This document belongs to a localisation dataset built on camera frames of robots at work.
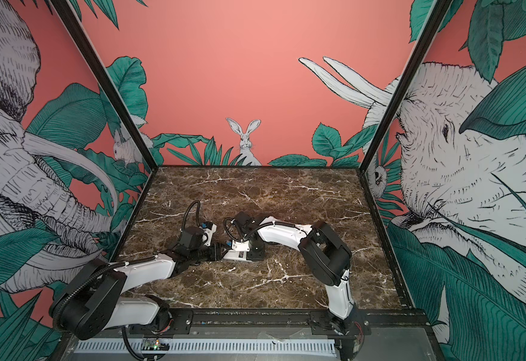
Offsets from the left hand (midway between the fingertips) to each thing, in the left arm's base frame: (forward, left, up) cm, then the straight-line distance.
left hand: (225, 247), depth 89 cm
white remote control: (-3, -5, -2) cm, 6 cm away
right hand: (-1, -10, 0) cm, 11 cm away
